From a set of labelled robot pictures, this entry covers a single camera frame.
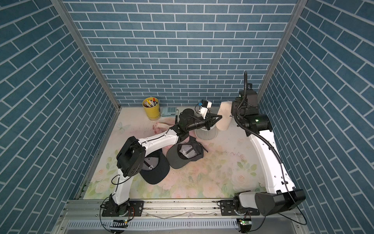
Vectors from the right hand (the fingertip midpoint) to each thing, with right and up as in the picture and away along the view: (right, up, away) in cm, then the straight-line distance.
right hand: (245, 104), depth 71 cm
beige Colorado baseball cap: (-9, -3, +1) cm, 10 cm away
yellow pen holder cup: (-55, +1, +32) cm, 63 cm away
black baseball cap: (-48, -36, +13) cm, 61 cm away
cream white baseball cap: (-19, -18, +29) cm, 39 cm away
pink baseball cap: (-50, -14, +31) cm, 60 cm away
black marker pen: (-39, -5, +41) cm, 57 cm away
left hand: (-9, -7, +4) cm, 13 cm away
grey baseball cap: (-33, -30, +22) cm, 50 cm away
